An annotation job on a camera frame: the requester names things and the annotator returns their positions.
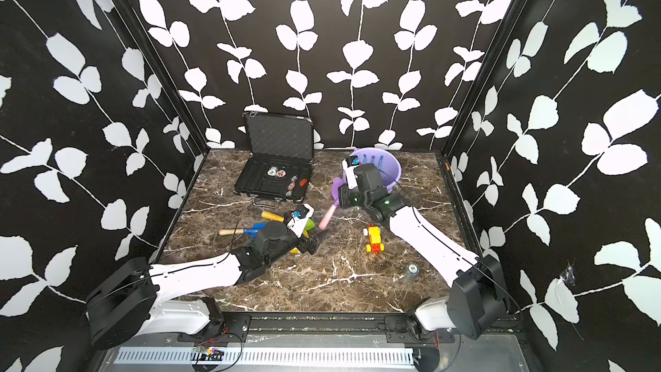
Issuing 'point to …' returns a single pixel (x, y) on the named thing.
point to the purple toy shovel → (336, 182)
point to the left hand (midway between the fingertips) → (317, 217)
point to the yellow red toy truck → (374, 236)
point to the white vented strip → (268, 356)
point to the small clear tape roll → (412, 269)
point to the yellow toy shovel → (295, 250)
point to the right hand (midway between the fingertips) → (336, 184)
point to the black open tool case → (280, 159)
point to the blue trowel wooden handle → (246, 231)
